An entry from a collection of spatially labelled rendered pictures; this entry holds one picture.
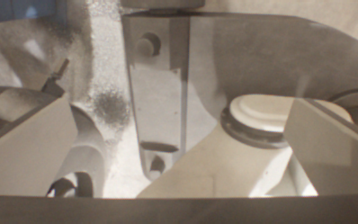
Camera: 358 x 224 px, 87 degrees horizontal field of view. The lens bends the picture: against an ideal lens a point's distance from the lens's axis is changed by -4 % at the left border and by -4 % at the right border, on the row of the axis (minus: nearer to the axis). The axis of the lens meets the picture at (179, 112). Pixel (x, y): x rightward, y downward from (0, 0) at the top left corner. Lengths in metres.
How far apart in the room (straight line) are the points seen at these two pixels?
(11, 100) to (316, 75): 0.53
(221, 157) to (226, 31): 0.26
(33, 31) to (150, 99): 0.54
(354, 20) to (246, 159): 0.50
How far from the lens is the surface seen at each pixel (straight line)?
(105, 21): 0.71
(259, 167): 0.32
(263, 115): 0.35
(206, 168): 0.30
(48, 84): 0.47
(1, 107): 0.28
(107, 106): 0.82
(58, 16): 0.80
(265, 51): 0.47
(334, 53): 0.51
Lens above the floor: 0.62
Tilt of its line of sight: 57 degrees down
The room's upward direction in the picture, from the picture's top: 160 degrees counter-clockwise
